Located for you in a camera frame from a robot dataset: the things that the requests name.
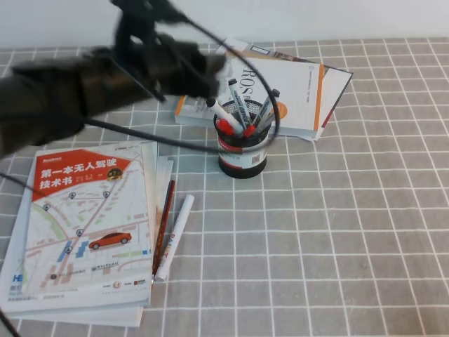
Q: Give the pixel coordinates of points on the grey marker leaning right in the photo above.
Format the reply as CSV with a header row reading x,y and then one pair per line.
x,y
264,117

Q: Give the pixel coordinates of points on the red white driverless-car book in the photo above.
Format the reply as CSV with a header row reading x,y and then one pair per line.
x,y
129,167

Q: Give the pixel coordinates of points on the white marker black cap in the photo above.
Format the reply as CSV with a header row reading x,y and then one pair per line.
x,y
221,113

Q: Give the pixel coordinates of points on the grey checked tablecloth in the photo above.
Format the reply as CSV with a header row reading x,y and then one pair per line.
x,y
345,236

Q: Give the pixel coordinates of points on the red gel pen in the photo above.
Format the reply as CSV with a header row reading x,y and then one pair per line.
x,y
225,127

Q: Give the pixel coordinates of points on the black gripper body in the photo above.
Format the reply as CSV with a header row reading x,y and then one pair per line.
x,y
150,61

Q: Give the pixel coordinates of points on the red black pencil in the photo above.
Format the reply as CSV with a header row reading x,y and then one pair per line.
x,y
162,227

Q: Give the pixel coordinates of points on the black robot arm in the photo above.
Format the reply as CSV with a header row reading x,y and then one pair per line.
x,y
51,99

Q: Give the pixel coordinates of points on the black mesh pen holder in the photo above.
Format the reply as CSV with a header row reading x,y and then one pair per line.
x,y
241,157

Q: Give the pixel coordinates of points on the white marker on table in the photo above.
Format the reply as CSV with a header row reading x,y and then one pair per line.
x,y
175,236

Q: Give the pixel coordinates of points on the grey marker black cap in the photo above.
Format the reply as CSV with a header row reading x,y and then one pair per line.
x,y
240,103

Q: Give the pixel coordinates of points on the magazine under ROS book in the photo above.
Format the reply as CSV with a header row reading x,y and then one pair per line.
x,y
309,91

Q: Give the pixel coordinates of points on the white book under stack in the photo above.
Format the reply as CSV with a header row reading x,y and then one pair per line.
x,y
105,312

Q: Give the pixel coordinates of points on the white ROS book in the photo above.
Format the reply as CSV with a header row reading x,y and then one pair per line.
x,y
251,87

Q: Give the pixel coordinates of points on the red capped marker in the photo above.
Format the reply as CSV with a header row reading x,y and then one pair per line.
x,y
249,131

